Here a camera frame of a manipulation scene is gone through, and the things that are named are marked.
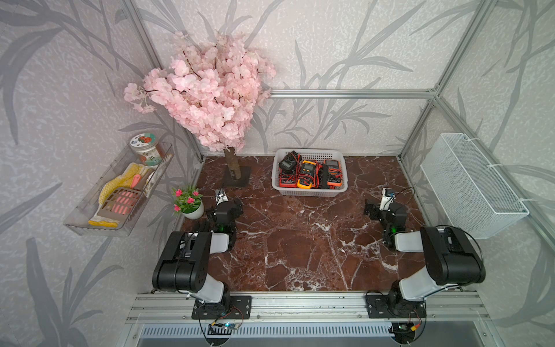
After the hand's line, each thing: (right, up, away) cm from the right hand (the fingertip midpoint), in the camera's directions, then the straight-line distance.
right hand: (377, 199), depth 95 cm
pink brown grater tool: (-87, +3, -34) cm, 94 cm away
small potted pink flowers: (-80, -1, -8) cm, 80 cm away
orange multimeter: (-18, +12, +5) cm, 22 cm away
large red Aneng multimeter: (-40, +9, +5) cm, 41 cm away
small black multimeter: (-40, +17, +9) cm, 44 cm away
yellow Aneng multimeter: (-31, +11, +2) cm, 33 cm away
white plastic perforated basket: (-25, +21, +17) cm, 37 cm away
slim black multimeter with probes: (-24, +12, +2) cm, 27 cm away
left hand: (-68, 0, -2) cm, 68 cm away
